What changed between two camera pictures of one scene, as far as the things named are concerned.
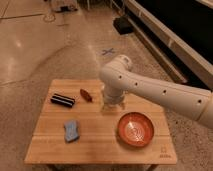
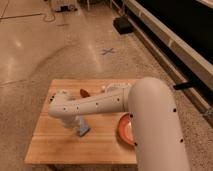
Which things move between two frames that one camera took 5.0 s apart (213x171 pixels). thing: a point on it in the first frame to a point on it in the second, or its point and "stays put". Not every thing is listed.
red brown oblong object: [86, 95] stays put
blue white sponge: [71, 128] to [83, 127]
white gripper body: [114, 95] to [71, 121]
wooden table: [75, 127] stays put
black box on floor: [123, 25] stays put
